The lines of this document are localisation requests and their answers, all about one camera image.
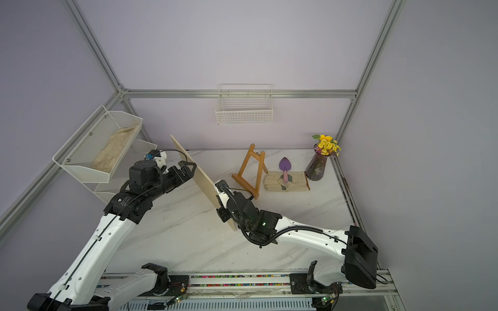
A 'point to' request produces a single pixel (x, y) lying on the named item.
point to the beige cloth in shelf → (106, 157)
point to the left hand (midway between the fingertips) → (188, 173)
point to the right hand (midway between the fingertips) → (221, 198)
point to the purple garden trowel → (285, 164)
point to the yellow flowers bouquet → (327, 145)
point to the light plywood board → (207, 183)
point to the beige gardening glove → (274, 181)
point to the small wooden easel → (242, 181)
